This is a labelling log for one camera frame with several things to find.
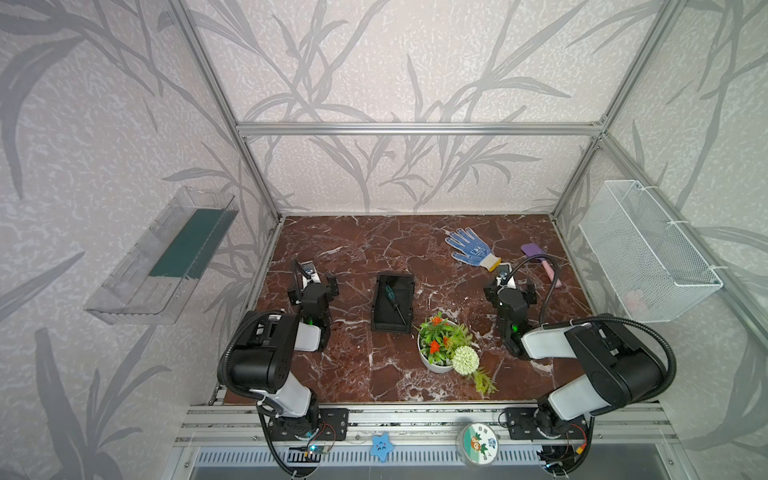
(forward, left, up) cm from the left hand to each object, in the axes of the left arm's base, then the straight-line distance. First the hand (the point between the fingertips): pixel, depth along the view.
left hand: (314, 267), depth 93 cm
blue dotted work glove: (+14, -54, -9) cm, 56 cm away
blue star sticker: (-46, -23, -7) cm, 52 cm away
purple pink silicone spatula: (+16, -76, -10) cm, 78 cm away
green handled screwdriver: (-5, -24, -8) cm, 26 cm away
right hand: (-1, -62, +2) cm, 62 cm away
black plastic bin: (-13, -22, -9) cm, 27 cm away
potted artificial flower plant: (-27, -38, +8) cm, 47 cm away
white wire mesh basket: (-16, -82, +25) cm, 87 cm away
